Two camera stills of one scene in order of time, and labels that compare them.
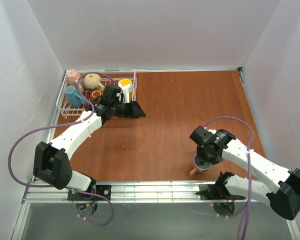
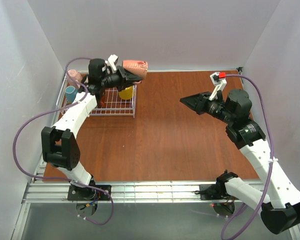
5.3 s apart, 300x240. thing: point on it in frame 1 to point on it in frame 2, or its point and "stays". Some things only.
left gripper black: x=134 y=110 to x=121 y=77
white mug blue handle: x=72 y=98 stays
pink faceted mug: x=73 y=77 stays
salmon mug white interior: x=201 y=165 to x=138 y=67
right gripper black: x=205 y=162 to x=203 y=103
